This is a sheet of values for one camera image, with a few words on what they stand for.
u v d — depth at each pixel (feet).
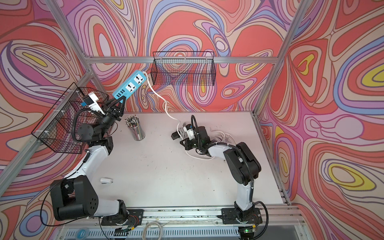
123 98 2.03
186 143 2.70
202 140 2.47
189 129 2.76
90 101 1.81
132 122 2.98
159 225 2.31
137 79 2.06
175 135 3.21
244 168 1.65
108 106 1.95
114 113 2.03
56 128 2.24
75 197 1.36
